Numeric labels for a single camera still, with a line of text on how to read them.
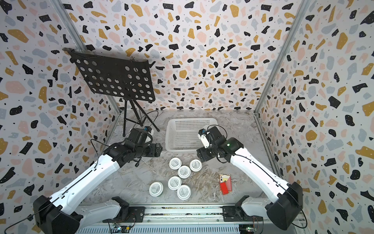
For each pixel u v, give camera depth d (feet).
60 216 1.20
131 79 2.41
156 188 2.50
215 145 1.86
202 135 2.26
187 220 2.40
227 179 2.79
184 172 2.70
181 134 3.49
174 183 2.57
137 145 1.93
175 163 2.81
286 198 1.28
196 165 2.80
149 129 2.31
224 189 2.63
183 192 2.46
